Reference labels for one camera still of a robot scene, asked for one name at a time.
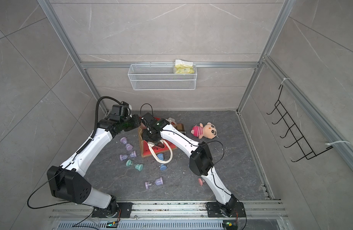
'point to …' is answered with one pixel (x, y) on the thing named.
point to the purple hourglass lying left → (133, 155)
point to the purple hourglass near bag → (128, 146)
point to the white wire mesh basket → (160, 77)
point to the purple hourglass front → (149, 184)
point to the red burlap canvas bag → (148, 149)
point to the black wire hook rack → (309, 153)
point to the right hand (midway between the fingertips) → (147, 138)
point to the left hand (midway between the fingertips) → (142, 118)
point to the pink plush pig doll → (209, 131)
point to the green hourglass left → (138, 166)
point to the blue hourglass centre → (160, 156)
